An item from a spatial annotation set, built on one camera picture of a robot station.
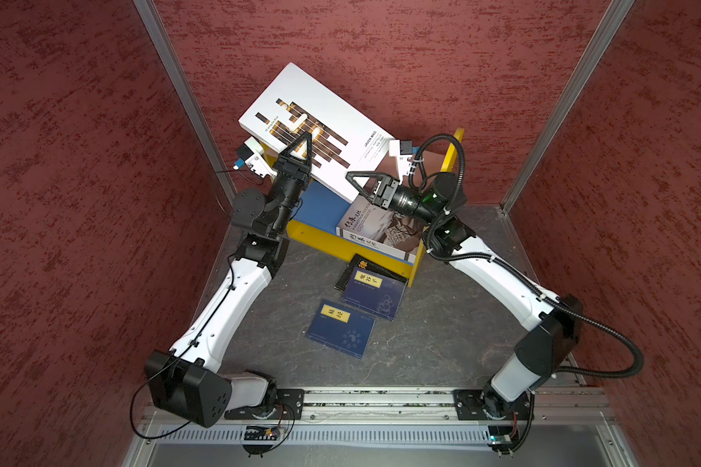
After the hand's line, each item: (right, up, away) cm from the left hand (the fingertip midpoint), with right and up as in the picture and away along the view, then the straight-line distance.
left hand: (316, 141), depth 57 cm
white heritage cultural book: (+11, -15, +35) cm, 40 cm away
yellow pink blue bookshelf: (-6, -12, +43) cm, 45 cm away
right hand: (+6, -8, +1) cm, 10 cm away
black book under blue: (+9, -29, +43) cm, 53 cm away
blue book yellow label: (+14, -38, +36) cm, 55 cm away
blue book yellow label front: (+3, -48, +32) cm, 58 cm away
